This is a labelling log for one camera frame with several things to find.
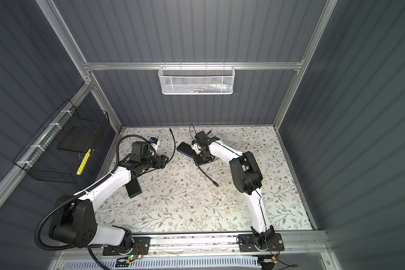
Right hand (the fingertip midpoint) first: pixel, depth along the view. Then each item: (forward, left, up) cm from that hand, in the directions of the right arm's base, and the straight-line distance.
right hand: (198, 163), depth 99 cm
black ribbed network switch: (+10, +8, +1) cm, 13 cm away
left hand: (-3, +19, +11) cm, 22 cm away
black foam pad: (-3, +54, +28) cm, 61 cm away
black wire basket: (-10, +57, +28) cm, 64 cm away
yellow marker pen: (-13, +46, +27) cm, 55 cm away
